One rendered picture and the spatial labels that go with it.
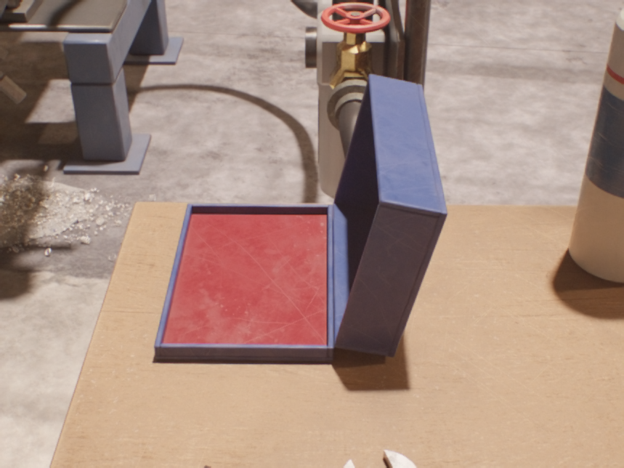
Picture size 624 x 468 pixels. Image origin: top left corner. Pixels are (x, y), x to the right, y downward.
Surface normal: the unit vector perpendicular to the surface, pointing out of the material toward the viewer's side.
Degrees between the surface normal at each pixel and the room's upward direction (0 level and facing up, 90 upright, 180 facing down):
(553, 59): 0
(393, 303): 90
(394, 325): 90
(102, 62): 90
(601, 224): 90
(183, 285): 0
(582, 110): 0
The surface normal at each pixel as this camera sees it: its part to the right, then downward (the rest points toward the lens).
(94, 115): -0.01, 0.58
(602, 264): -0.58, 0.47
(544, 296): 0.00, -0.82
